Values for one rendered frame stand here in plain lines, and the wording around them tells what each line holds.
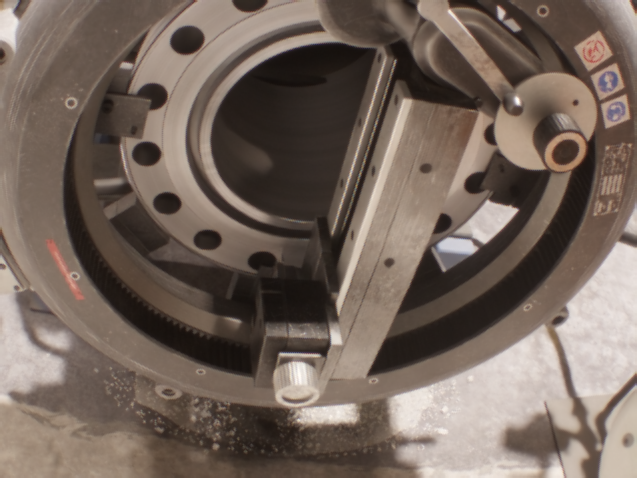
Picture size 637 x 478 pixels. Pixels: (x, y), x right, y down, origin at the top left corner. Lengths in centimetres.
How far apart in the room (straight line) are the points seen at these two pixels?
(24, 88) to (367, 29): 30
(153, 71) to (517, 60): 35
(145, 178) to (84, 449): 54
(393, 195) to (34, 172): 33
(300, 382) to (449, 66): 32
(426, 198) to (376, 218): 5
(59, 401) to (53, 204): 60
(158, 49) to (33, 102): 17
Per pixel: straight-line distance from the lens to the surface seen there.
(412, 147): 56
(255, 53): 65
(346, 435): 119
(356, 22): 55
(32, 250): 67
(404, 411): 126
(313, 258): 73
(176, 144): 71
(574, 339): 160
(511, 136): 59
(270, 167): 85
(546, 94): 58
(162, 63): 66
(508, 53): 55
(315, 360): 66
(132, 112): 68
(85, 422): 114
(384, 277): 66
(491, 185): 80
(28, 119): 56
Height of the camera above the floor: 100
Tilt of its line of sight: 42 degrees down
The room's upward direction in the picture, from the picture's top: 20 degrees clockwise
